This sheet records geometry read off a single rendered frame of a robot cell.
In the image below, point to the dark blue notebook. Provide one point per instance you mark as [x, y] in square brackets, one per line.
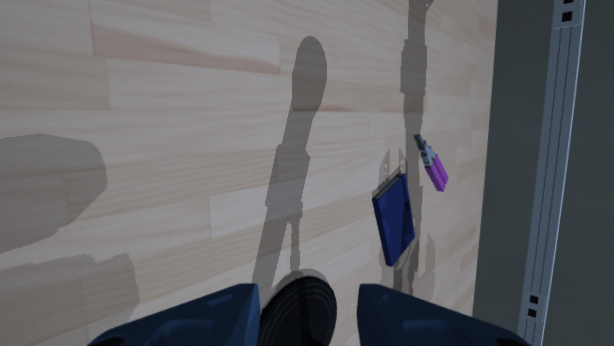
[394, 218]

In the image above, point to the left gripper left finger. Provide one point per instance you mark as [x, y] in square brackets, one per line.
[228, 317]

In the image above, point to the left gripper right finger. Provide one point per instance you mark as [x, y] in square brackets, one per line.
[387, 317]

